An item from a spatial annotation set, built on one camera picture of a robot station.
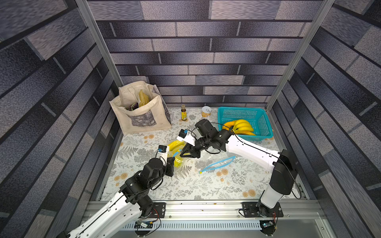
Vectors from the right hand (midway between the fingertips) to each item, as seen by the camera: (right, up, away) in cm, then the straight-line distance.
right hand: (181, 151), depth 74 cm
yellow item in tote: (-26, +30, +20) cm, 45 cm away
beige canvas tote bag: (-25, +23, +9) cm, 35 cm away
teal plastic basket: (+56, +19, +35) cm, 68 cm away
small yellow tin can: (+16, +23, +37) cm, 47 cm away
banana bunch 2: (+41, +13, +25) cm, 50 cm away
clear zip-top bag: (+18, -10, +15) cm, 26 cm away
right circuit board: (+45, -36, -2) cm, 58 cm away
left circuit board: (-20, -35, -3) cm, 40 cm away
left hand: (-3, -3, 0) cm, 5 cm away
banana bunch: (-4, -1, +14) cm, 15 cm away
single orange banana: (+32, +12, +29) cm, 45 cm away
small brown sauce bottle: (-1, +22, +32) cm, 39 cm away
